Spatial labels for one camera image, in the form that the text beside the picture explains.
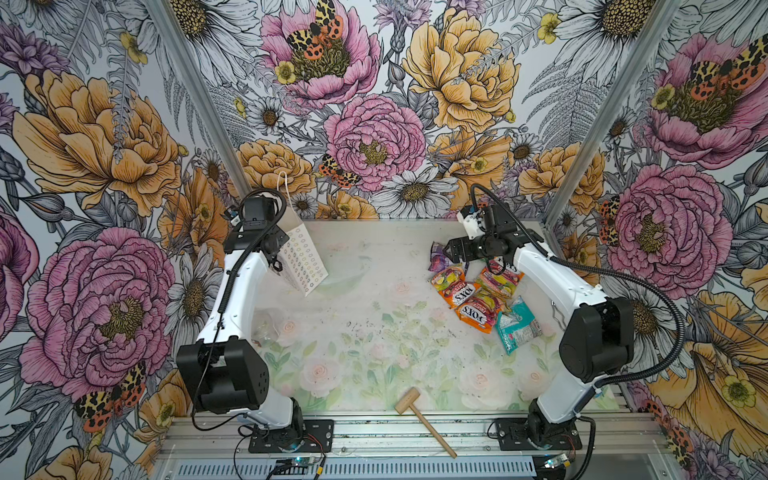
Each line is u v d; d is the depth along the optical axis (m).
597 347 0.47
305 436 0.73
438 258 1.06
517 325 0.89
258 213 0.63
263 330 0.91
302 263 0.92
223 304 0.46
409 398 0.79
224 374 0.42
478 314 0.91
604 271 0.50
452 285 0.99
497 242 0.67
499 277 1.01
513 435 0.73
